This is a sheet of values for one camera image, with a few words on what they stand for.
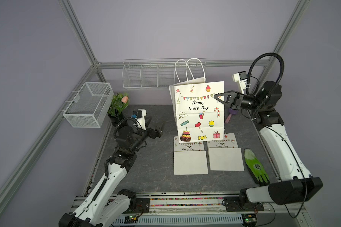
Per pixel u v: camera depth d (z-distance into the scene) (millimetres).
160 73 1000
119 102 866
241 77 526
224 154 913
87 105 841
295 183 386
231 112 1129
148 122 716
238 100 520
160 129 632
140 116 591
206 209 737
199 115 609
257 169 845
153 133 618
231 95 544
